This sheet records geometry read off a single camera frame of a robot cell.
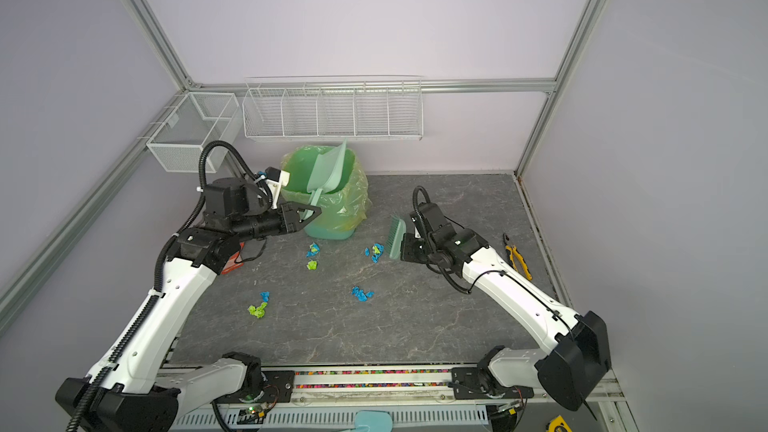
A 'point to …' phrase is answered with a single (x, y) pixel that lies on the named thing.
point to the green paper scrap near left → (258, 311)
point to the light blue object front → (373, 421)
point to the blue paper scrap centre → (375, 257)
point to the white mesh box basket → (198, 119)
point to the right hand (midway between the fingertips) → (403, 250)
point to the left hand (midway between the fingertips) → (317, 216)
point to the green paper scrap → (312, 265)
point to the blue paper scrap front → (360, 294)
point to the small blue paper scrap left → (265, 296)
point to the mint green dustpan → (326, 171)
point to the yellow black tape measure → (558, 424)
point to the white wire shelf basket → (333, 108)
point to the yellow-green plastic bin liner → (341, 209)
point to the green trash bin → (298, 166)
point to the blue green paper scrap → (314, 250)
